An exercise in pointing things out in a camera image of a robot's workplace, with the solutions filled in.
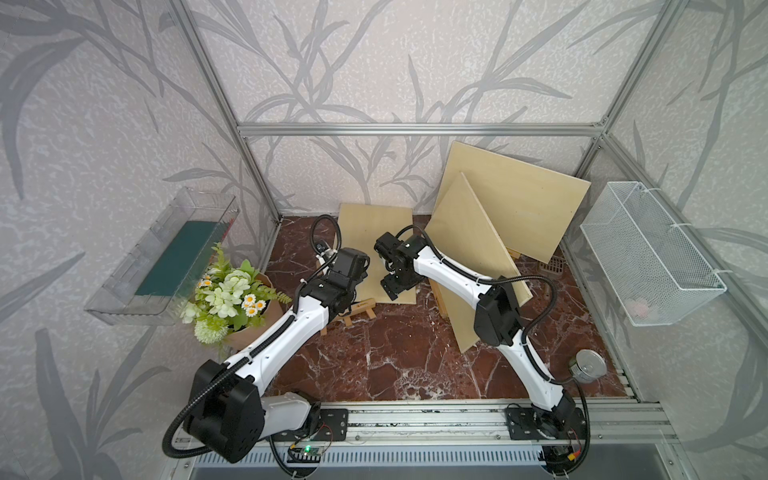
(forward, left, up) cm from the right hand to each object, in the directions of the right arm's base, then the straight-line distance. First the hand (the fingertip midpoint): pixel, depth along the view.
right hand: (399, 285), depth 93 cm
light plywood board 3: (+28, +15, -3) cm, 32 cm away
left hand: (-1, +15, +11) cm, 19 cm away
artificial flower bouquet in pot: (-19, +35, +25) cm, 47 cm away
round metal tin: (-25, -50, 0) cm, 56 cm away
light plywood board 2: (+7, -18, +16) cm, 25 cm away
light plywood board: (+18, -41, +17) cm, 48 cm away
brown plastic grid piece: (+10, -54, -4) cm, 55 cm away
